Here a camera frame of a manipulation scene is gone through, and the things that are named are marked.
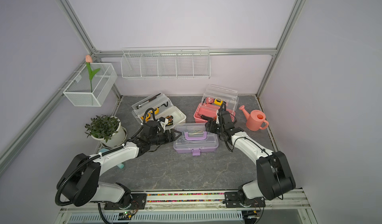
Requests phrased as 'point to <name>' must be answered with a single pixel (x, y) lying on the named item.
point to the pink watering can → (254, 119)
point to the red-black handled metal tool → (137, 107)
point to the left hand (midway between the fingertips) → (179, 136)
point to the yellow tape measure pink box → (217, 102)
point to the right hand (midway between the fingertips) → (209, 124)
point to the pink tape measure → (209, 100)
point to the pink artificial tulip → (91, 73)
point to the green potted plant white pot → (108, 129)
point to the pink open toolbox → (214, 96)
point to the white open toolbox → (161, 107)
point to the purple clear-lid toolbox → (195, 138)
